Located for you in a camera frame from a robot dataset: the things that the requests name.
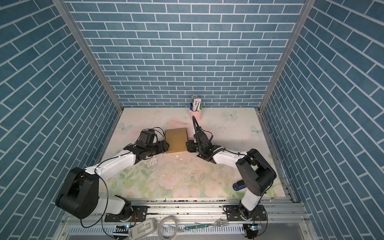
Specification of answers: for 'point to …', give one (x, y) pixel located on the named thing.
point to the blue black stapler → (239, 185)
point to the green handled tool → (196, 226)
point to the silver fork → (217, 223)
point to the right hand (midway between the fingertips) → (187, 142)
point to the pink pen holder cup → (197, 115)
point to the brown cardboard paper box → (176, 139)
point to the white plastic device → (142, 229)
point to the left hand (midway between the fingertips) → (165, 146)
